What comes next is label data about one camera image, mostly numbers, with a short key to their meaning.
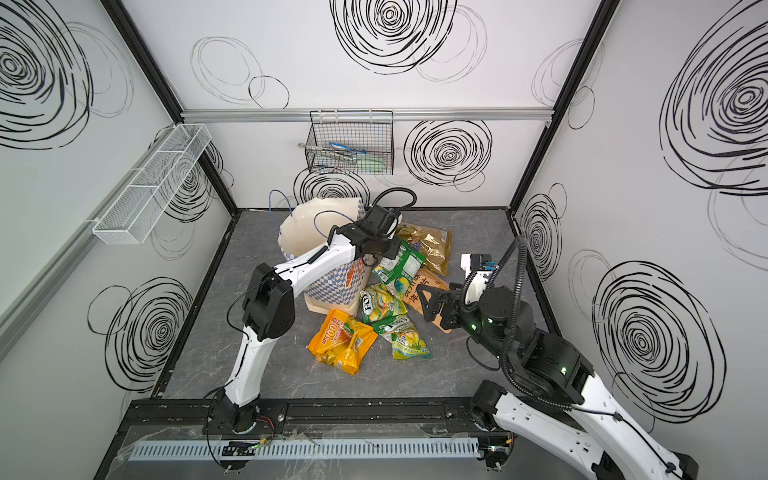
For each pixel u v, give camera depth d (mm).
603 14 722
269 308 542
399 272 917
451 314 518
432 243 1020
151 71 805
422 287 577
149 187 712
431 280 968
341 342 807
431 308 525
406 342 804
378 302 894
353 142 889
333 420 741
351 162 867
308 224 892
